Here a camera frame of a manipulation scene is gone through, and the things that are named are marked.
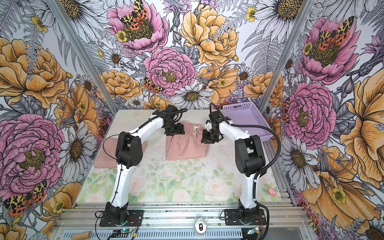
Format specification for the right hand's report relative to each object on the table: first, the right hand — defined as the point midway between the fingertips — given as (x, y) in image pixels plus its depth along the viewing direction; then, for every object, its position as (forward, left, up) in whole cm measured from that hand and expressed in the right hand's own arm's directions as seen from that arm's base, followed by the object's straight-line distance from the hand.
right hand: (203, 143), depth 93 cm
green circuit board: (-42, +38, -7) cm, 57 cm away
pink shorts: (+1, +10, -3) cm, 11 cm away
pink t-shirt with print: (-4, +60, -5) cm, 61 cm away
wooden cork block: (-44, +56, -4) cm, 71 cm away
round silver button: (-43, +4, +6) cm, 44 cm away
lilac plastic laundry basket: (+34, -37, -9) cm, 51 cm away
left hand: (+7, +16, -1) cm, 17 cm away
